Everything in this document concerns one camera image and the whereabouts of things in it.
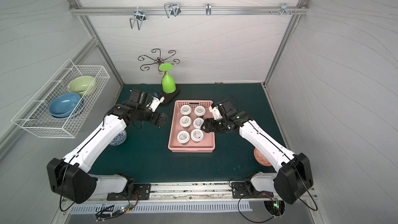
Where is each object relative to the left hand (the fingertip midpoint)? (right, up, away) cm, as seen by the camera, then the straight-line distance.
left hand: (160, 114), depth 80 cm
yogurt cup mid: (+12, -5, +12) cm, 18 cm away
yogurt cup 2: (+20, 0, +17) cm, 26 cm away
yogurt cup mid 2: (+19, -6, +11) cm, 23 cm away
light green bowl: (-37, +15, -6) cm, 40 cm away
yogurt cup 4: (+19, -12, +7) cm, 23 cm away
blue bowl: (-37, +6, -16) cm, 41 cm away
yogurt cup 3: (+11, -13, +6) cm, 18 cm away
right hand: (+24, -6, -1) cm, 25 cm away
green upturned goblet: (+2, +17, +10) cm, 20 cm away
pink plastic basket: (+24, -19, +10) cm, 33 cm away
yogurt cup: (+11, +1, +17) cm, 20 cm away
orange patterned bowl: (+54, -24, +4) cm, 59 cm away
